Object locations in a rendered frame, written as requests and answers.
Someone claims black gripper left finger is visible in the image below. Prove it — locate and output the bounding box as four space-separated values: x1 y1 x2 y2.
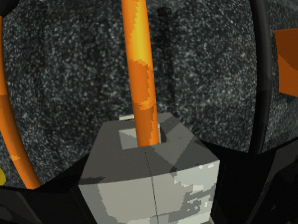
0 152 97 224

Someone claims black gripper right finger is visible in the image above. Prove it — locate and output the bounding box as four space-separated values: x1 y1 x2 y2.
200 136 298 224

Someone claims yellow short cylinder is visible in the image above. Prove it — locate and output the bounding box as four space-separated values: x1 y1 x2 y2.
0 168 5 185

